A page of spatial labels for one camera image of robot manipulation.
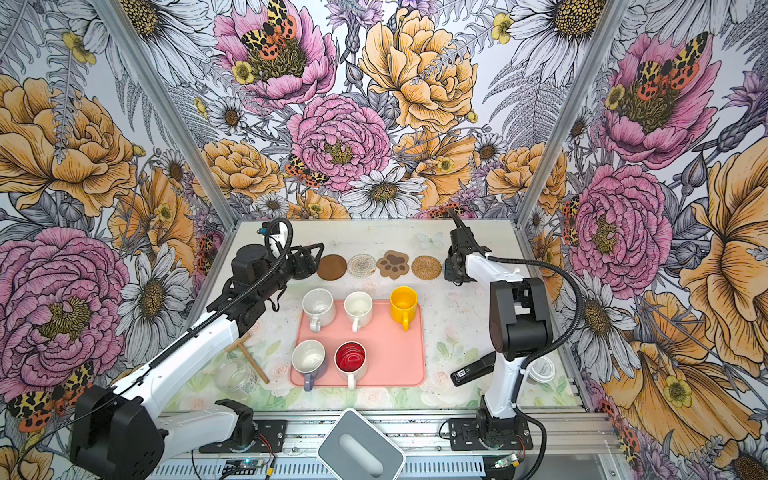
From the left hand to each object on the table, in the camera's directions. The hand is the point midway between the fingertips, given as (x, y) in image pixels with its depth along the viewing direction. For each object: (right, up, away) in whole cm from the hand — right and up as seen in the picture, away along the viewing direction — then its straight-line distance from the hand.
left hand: (314, 254), depth 80 cm
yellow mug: (+24, -16, +17) cm, 33 cm away
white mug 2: (+10, -16, +14) cm, 24 cm away
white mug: (-2, -17, +15) cm, 23 cm away
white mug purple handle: (-3, -29, +5) cm, 29 cm away
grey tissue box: (+12, -47, -7) cm, 49 cm away
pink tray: (+21, -30, +8) cm, 37 cm away
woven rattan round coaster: (+33, -5, +29) cm, 44 cm away
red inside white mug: (+9, -29, +5) cm, 31 cm away
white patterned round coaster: (+9, -4, +29) cm, 30 cm away
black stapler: (+43, -32, +3) cm, 53 cm away
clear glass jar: (-22, -34, +4) cm, 41 cm away
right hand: (+42, -9, +19) cm, 47 cm away
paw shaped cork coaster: (+21, -4, +29) cm, 36 cm away
